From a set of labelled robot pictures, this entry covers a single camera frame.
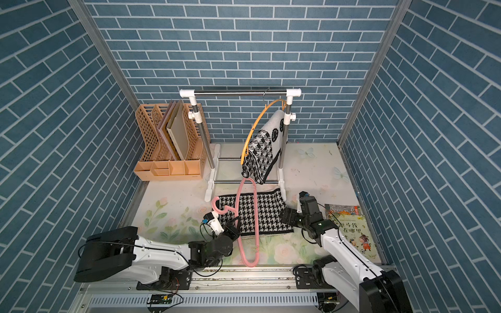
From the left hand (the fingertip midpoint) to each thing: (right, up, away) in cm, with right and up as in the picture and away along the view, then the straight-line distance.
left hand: (248, 222), depth 78 cm
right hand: (+18, +1, +8) cm, 20 cm away
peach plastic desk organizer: (-50, +24, +24) cm, 61 cm away
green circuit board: (-32, -27, -6) cm, 42 cm away
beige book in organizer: (-33, +39, +10) cm, 53 cm away
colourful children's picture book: (+47, -3, +11) cm, 48 cm away
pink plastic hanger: (-5, +5, +3) cm, 7 cm away
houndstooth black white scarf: (+10, +4, +13) cm, 17 cm away
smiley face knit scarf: (+7, +31, +2) cm, 32 cm away
